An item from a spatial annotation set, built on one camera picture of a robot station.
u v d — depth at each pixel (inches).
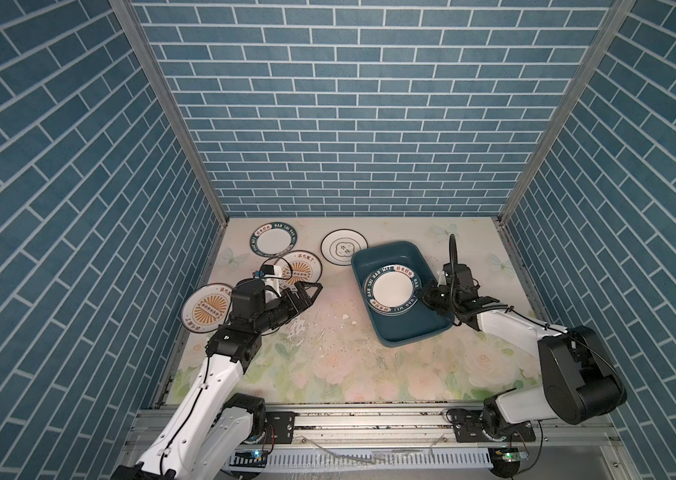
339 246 44.0
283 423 29.3
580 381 17.1
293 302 26.2
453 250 32.2
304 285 26.8
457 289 27.8
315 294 27.7
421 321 34.0
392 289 37.6
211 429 18.7
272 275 27.8
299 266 41.4
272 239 45.5
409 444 28.3
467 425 29.0
